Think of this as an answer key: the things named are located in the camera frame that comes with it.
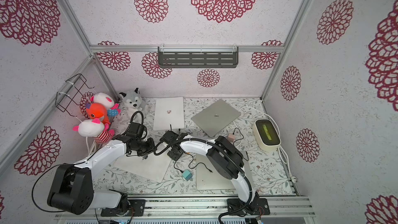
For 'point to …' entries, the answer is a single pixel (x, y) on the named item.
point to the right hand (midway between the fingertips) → (174, 151)
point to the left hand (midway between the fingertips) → (157, 149)
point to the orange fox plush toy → (96, 110)
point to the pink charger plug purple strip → (231, 137)
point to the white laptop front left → (152, 167)
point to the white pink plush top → (103, 98)
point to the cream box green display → (266, 135)
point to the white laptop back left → (168, 111)
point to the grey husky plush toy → (133, 102)
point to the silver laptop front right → (207, 178)
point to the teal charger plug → (187, 175)
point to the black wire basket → (70, 91)
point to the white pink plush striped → (95, 128)
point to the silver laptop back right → (215, 117)
